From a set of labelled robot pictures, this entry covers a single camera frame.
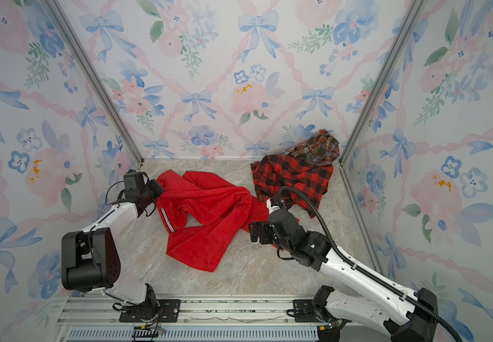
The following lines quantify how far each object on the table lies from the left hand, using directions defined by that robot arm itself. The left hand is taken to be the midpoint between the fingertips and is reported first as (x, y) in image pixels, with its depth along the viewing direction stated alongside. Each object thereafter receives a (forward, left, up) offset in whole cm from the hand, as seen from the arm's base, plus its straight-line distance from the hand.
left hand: (161, 183), depth 93 cm
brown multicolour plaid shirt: (+22, -74, +1) cm, 77 cm away
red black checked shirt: (+12, -50, -8) cm, 52 cm away
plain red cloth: (-10, -18, -9) cm, 22 cm away
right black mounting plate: (-46, -58, -12) cm, 75 cm away
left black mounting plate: (-46, -11, -13) cm, 49 cm away
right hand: (-22, -41, +6) cm, 47 cm away
